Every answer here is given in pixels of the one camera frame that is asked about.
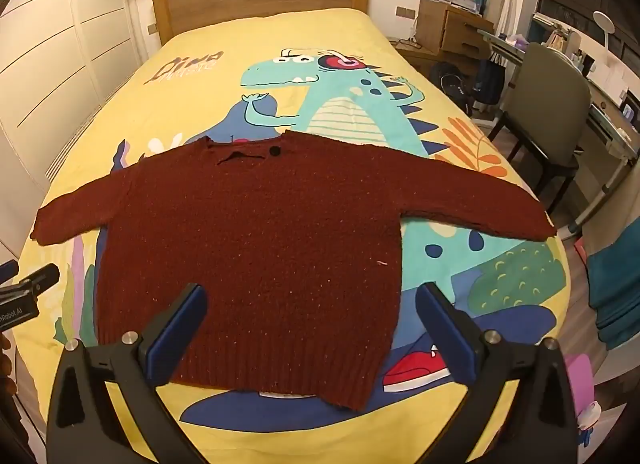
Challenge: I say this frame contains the black backpack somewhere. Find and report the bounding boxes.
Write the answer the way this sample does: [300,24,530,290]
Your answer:
[428,61,474,116]

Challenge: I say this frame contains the dark red knit sweater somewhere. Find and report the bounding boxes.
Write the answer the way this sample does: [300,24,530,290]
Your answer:
[31,130,557,411]

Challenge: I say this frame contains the white desk lamp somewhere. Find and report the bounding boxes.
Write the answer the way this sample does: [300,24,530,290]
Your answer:
[592,10,620,54]

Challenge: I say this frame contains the white wardrobe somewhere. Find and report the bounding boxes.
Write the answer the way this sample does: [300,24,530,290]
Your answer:
[0,0,140,257]

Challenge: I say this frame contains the grey upholstered chair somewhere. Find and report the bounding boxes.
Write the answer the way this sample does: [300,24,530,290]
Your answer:
[487,42,594,206]

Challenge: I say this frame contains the cardboard box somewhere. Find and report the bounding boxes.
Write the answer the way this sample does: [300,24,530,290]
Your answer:
[414,0,495,56]

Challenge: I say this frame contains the dark blue bag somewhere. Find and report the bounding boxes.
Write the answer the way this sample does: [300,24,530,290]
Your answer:
[472,56,507,106]

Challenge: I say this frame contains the pink toy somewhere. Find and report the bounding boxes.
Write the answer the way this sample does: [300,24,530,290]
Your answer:
[564,351,607,446]

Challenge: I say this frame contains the teal cloth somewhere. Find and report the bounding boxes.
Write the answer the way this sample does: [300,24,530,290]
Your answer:
[584,223,640,351]

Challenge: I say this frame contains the white study desk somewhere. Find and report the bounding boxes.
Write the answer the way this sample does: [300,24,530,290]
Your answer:
[476,25,640,242]

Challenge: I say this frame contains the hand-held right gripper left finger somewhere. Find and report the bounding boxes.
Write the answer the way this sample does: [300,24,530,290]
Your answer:
[47,283,208,464]

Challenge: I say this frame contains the yellow dinosaur printed bedspread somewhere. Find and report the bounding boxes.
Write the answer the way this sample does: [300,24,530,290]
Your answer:
[10,8,576,464]

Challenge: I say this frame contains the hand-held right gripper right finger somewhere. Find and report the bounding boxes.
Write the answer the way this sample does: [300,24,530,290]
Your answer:
[415,281,596,464]

